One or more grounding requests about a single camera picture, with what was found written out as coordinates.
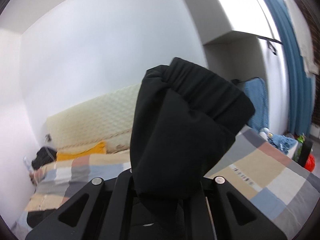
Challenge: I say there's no red bag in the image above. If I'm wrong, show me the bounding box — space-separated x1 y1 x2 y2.
304 153 316 172

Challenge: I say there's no blue towel on chair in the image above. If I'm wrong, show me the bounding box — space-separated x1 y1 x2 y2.
244 77 269 133

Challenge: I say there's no cream quilted headboard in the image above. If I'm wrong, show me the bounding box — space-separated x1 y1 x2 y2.
46 83 140 153

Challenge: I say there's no yellow pillow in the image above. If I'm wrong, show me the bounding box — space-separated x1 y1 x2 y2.
56 141 107 161

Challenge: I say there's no blue curtain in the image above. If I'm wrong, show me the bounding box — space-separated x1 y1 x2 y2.
264 0 313 135

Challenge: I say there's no black clothing on nightstand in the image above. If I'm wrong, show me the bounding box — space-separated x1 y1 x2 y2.
31 146 57 170

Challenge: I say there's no black puffer jacket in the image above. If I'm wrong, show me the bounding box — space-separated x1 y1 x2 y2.
130 57 255 239

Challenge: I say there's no blue clothes pile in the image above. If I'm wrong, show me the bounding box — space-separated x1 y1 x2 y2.
268 133 298 155

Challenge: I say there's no white spray bottle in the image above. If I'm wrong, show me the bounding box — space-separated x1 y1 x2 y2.
23 156 34 174

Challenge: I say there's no grey wardrobe cabinet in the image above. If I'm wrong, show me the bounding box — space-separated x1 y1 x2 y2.
184 0 289 134

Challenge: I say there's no checkered patchwork bed quilt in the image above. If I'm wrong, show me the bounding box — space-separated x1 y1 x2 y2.
12 127 319 239

